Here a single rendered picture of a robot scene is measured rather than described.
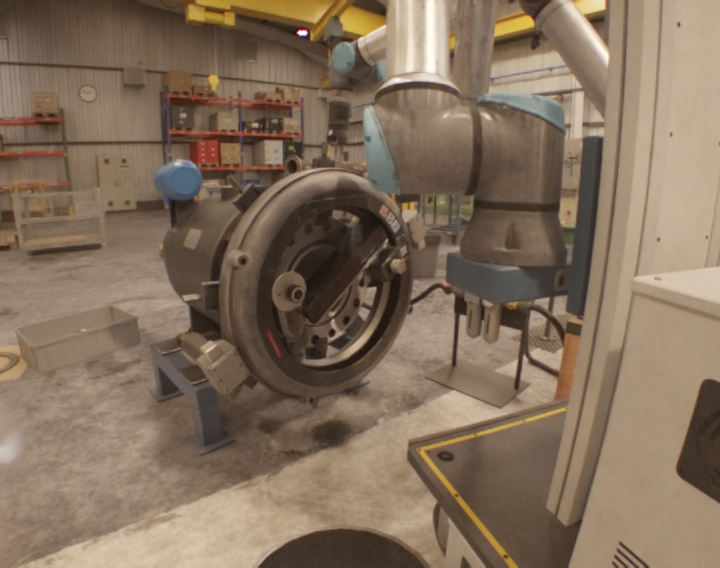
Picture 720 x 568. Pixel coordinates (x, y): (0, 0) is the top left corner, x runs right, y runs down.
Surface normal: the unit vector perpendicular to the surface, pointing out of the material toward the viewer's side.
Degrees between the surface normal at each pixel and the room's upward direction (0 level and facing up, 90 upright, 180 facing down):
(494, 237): 70
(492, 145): 84
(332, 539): 87
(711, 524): 90
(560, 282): 90
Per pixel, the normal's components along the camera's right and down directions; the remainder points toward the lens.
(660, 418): -0.94, 0.08
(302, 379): 0.69, 0.18
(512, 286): 0.33, 0.23
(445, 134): -0.07, -0.05
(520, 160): -0.17, 0.34
